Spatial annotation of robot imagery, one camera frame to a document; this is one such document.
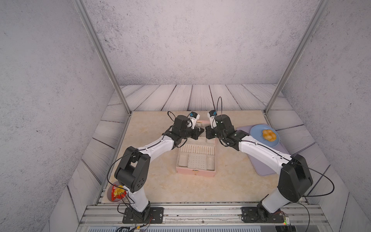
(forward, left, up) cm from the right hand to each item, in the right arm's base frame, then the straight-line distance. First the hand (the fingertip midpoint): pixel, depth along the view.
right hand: (206, 127), depth 84 cm
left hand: (-1, 0, -2) cm, 2 cm away
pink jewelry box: (-12, +5, -14) cm, 19 cm away
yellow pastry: (+7, -45, -19) cm, 49 cm away
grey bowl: (-31, +52, -15) cm, 63 cm away
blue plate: (+11, -38, -20) cm, 44 cm away
